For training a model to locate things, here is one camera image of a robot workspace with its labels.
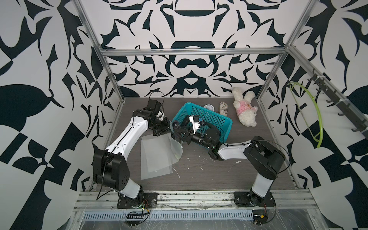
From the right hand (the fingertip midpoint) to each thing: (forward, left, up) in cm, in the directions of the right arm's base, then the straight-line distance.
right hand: (176, 129), depth 77 cm
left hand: (+4, +4, -5) cm, 7 cm away
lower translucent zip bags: (-7, +13, -20) cm, 25 cm away
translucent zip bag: (-6, +2, -10) cm, 12 cm away
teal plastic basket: (+20, -20, -17) cm, 33 cm away
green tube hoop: (-9, -67, +6) cm, 67 cm away
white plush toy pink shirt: (+21, -47, -13) cm, 53 cm away
